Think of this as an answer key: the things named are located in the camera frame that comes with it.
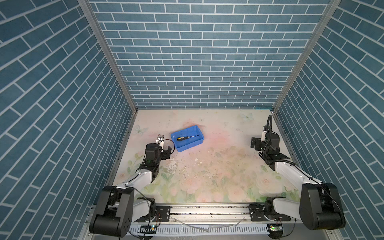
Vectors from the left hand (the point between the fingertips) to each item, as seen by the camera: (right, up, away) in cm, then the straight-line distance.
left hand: (160, 144), depth 90 cm
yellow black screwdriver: (+11, +2, +11) cm, 15 cm away
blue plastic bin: (+17, 0, +5) cm, 17 cm away
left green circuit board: (-2, -41, -18) cm, 44 cm away
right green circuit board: (+62, -41, -16) cm, 76 cm away
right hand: (+61, +5, 0) cm, 61 cm away
